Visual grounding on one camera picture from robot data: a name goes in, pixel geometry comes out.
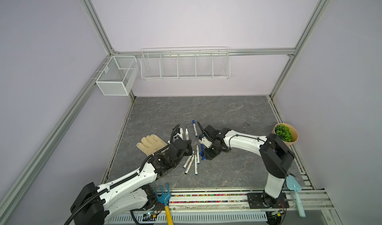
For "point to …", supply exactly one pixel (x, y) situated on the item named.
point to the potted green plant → (287, 133)
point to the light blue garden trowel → (293, 184)
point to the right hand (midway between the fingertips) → (208, 156)
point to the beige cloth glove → (151, 144)
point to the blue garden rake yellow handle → (164, 198)
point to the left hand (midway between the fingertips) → (191, 143)
